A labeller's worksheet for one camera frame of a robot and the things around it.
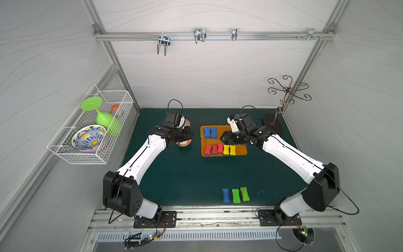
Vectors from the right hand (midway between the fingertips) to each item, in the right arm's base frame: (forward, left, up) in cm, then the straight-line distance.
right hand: (224, 136), depth 81 cm
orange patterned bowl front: (+6, +24, -17) cm, 30 cm away
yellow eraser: (+2, -3, -18) cm, 18 cm away
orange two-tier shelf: (+4, -12, -20) cm, 23 cm away
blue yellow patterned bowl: (-15, +56, +16) cm, 60 cm away
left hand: (+1, +17, 0) cm, 17 cm away
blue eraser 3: (-24, -1, -19) cm, 31 cm away
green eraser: (-24, -7, -18) cm, 31 cm away
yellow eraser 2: (+2, -6, -18) cm, 19 cm away
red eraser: (+2, +9, -18) cm, 20 cm away
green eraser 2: (-24, -12, -19) cm, 33 cm away
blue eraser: (+6, +10, -4) cm, 12 cm away
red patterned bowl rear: (+21, +24, -16) cm, 36 cm away
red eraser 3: (+3, +1, -17) cm, 17 cm away
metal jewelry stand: (+27, -37, +10) cm, 47 cm away
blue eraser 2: (+5, +6, -4) cm, 9 cm away
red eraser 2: (+2, +5, -17) cm, 18 cm away
